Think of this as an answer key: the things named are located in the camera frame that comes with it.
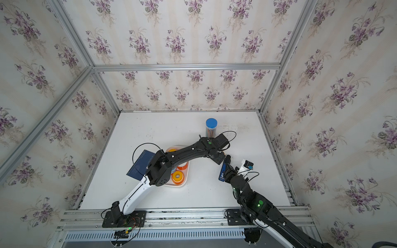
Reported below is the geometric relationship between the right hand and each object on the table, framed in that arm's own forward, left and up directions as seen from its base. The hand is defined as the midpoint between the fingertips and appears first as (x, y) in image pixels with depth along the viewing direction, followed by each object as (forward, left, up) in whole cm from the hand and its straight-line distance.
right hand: (231, 167), depth 79 cm
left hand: (+10, +4, -10) cm, 15 cm away
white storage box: (+1, +25, -9) cm, 26 cm away
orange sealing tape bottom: (-6, +28, -9) cm, 31 cm away
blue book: (+2, +52, -9) cm, 53 cm away
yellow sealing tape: (-3, +27, +22) cm, 35 cm away
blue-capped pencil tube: (+23, +10, +8) cm, 26 cm away
